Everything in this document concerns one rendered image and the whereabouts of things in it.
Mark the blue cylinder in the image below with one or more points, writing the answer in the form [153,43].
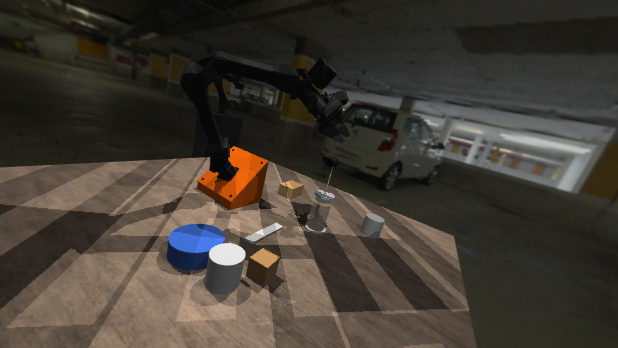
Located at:
[189,245]

